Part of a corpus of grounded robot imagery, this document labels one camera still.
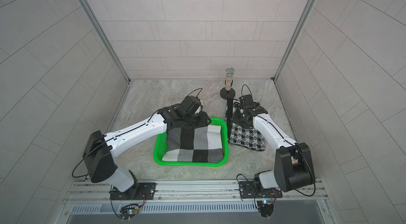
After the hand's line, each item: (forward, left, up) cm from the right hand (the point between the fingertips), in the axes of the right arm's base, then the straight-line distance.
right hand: (233, 118), depth 87 cm
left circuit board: (-38, +49, -5) cm, 63 cm away
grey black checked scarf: (-13, +17, -1) cm, 22 cm away
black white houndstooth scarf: (-10, -9, -5) cm, 14 cm away
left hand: (-6, +12, +8) cm, 16 cm away
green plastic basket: (-10, +39, 0) cm, 40 cm away
